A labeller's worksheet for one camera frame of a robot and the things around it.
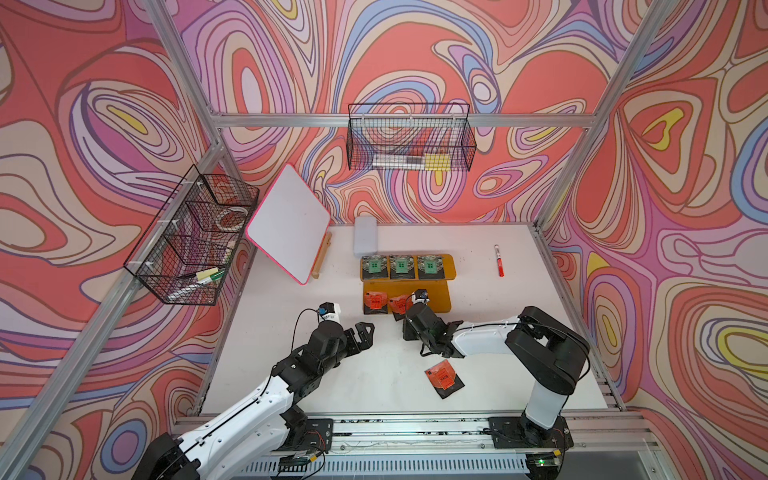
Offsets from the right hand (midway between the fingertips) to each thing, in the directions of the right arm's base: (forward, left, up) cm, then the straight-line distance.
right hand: (408, 329), depth 93 cm
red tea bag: (+8, +10, +3) cm, 13 cm away
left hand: (-6, +12, +12) cm, 18 cm away
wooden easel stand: (+22, +29, +7) cm, 37 cm away
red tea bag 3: (-16, -9, +1) cm, 18 cm away
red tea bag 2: (+7, +2, +3) cm, 8 cm away
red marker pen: (+22, -36, +1) cm, 42 cm away
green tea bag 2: (+13, +1, +16) cm, 21 cm away
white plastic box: (+38, +14, +3) cm, 41 cm away
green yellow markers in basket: (+2, +50, +30) cm, 58 cm away
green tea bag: (+13, +10, +17) cm, 23 cm away
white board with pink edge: (+16, +31, +33) cm, 48 cm away
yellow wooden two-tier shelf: (+10, +1, +16) cm, 19 cm away
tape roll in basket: (+23, +51, +29) cm, 63 cm away
